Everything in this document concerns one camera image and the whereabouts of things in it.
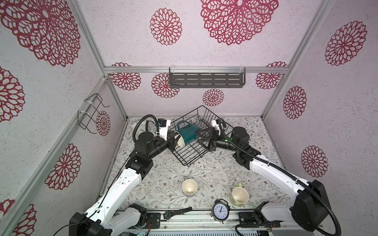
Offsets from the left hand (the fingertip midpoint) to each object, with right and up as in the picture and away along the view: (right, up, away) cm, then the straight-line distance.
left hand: (181, 132), depth 70 cm
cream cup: (+4, -31, +13) cm, 34 cm away
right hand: (+7, -2, -4) cm, 8 cm away
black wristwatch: (-7, -42, +5) cm, 43 cm away
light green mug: (+32, -35, +11) cm, 49 cm away
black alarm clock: (+20, -40, +4) cm, 44 cm away
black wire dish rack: (+16, +11, +46) cm, 50 cm away
